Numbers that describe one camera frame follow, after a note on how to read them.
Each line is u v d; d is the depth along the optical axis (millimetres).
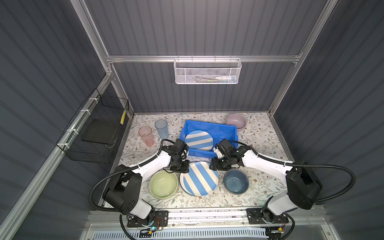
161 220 722
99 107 810
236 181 847
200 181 826
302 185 445
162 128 963
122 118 826
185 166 768
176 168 738
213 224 726
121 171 450
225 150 681
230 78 890
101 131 740
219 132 1047
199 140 1025
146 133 982
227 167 738
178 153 698
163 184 846
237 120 1121
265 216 664
